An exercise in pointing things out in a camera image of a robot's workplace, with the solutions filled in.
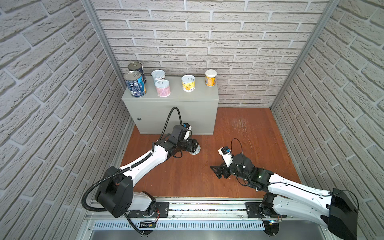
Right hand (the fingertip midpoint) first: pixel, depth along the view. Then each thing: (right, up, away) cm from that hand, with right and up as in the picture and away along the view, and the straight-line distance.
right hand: (217, 162), depth 78 cm
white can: (-11, +4, +5) cm, 13 cm away
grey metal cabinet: (-10, +30, +9) cm, 33 cm away
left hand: (-12, +10, +6) cm, 17 cm away
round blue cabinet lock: (-47, +24, +12) cm, 54 cm away
